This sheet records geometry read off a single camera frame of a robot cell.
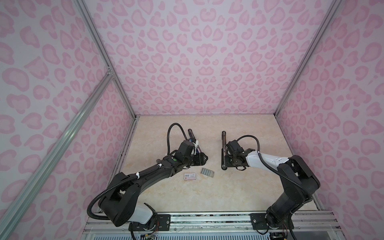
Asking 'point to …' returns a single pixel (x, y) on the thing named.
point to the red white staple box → (190, 176)
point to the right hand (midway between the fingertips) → (226, 161)
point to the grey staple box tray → (207, 172)
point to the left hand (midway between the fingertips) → (206, 156)
